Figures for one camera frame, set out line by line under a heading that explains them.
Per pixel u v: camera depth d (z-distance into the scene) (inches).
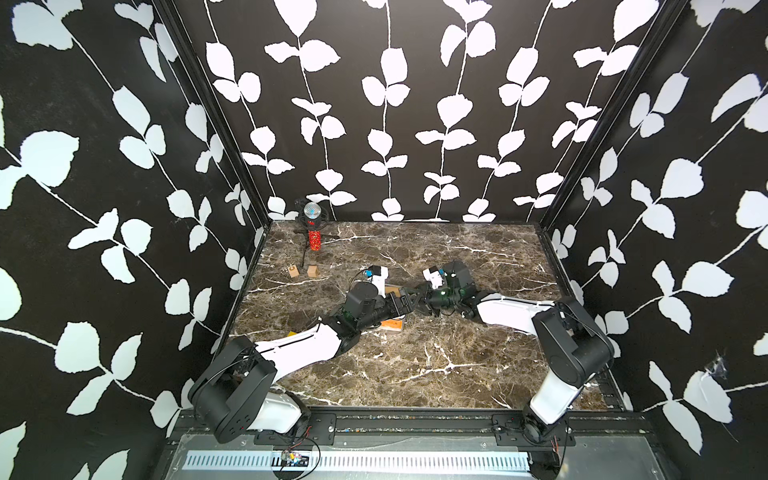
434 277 34.4
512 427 29.0
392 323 34.7
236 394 16.6
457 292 28.8
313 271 40.8
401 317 28.6
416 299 30.7
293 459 27.8
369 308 25.6
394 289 29.5
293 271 40.8
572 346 18.8
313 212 35.6
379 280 30.1
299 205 37.4
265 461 27.6
